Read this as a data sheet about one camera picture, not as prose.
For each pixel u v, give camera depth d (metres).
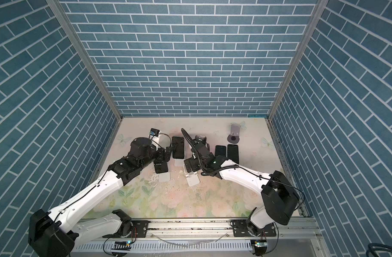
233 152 1.02
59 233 0.38
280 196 0.43
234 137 1.09
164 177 0.91
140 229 0.74
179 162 0.98
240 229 0.73
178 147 0.99
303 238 0.76
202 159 0.62
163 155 0.70
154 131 0.67
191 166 0.74
